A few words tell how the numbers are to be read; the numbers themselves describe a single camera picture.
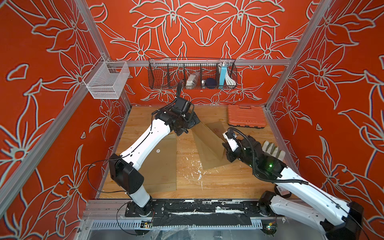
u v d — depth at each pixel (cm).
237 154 63
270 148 95
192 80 92
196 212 73
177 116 61
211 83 96
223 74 86
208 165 90
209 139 76
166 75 101
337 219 39
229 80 91
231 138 61
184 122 63
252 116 107
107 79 93
